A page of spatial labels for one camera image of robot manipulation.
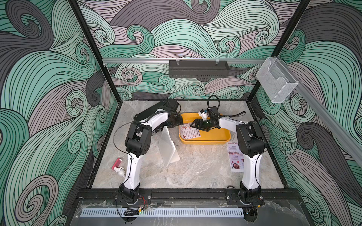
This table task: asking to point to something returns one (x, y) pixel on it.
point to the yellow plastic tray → (216, 136)
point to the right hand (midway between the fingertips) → (193, 127)
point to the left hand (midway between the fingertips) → (180, 122)
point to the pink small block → (116, 163)
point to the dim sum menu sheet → (187, 132)
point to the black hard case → (170, 105)
